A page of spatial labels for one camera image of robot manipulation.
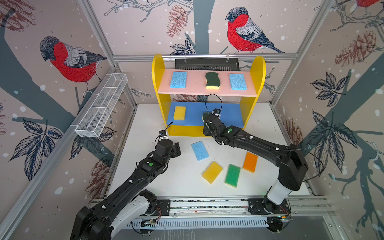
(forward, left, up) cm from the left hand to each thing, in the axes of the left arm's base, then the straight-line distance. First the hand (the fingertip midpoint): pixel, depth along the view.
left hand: (175, 141), depth 81 cm
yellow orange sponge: (-10, -21, -18) cm, 30 cm away
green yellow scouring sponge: (+15, -18, +4) cm, 24 cm away
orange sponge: (-6, -44, -13) cm, 46 cm away
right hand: (+9, -18, +2) cm, 20 cm away
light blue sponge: (+2, -14, -14) cm, 20 cm away
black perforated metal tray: (+46, -19, +20) cm, 54 cm away
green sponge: (-14, -32, -14) cm, 38 cm away
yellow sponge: (+20, -1, 0) cm, 20 cm away
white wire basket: (+2, +39, +15) cm, 42 cm away
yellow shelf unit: (+51, -3, -11) cm, 52 cm away
